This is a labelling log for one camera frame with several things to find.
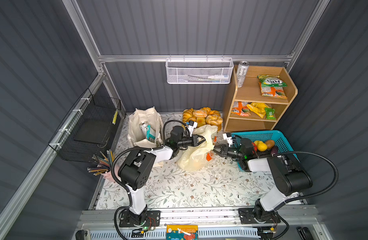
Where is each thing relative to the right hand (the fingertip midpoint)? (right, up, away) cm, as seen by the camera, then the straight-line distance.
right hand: (213, 151), depth 85 cm
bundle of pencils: (-61, -7, -2) cm, 62 cm away
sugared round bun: (-5, +24, +27) cm, 36 cm away
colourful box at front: (-17, -36, -15) cm, 43 cm away
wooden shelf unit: (+26, +36, +9) cm, 45 cm away
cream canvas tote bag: (-44, +8, -3) cm, 45 cm away
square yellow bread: (-5, +18, +24) cm, 30 cm away
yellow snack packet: (+32, +26, +12) cm, 43 cm away
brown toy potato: (+39, +3, +11) cm, 41 cm away
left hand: (-4, +7, 0) cm, 8 cm away
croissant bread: (-14, +23, +30) cm, 40 cm away
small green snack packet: (+38, +22, +9) cm, 45 cm away
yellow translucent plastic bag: (-11, -3, -2) cm, 12 cm away
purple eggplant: (+41, -1, +9) cm, 42 cm away
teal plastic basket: (+43, +8, +12) cm, 45 cm away
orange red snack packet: (+20, +26, +12) cm, 35 cm away
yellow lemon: (+31, +2, +7) cm, 32 cm away
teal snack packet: (-38, +10, +9) cm, 41 cm away
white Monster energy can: (-43, +14, +11) cm, 47 cm away
